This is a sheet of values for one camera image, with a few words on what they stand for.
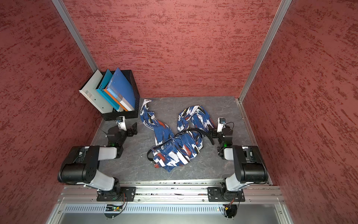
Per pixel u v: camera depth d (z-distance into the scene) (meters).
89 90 0.88
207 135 0.97
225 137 0.70
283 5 0.71
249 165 0.48
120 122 0.80
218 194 0.73
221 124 0.81
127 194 0.75
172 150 0.85
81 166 0.45
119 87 1.03
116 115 1.00
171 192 0.76
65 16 0.74
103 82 0.90
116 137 0.71
